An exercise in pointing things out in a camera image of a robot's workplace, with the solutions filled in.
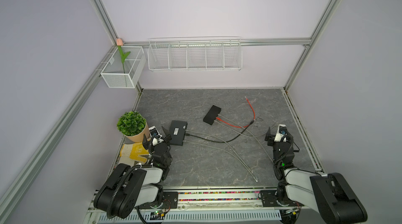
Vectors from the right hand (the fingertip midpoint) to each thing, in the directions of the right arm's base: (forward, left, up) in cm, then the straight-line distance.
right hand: (280, 130), depth 84 cm
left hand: (-1, +68, +2) cm, 68 cm away
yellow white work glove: (-8, +85, -11) cm, 86 cm away
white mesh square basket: (+20, +88, +25) cm, 94 cm away
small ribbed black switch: (+19, +37, -11) cm, 43 cm away
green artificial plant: (+2, +80, +6) cm, 81 cm away
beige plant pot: (-4, +77, -1) cm, 77 cm away
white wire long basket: (+44, +48, +20) cm, 68 cm away
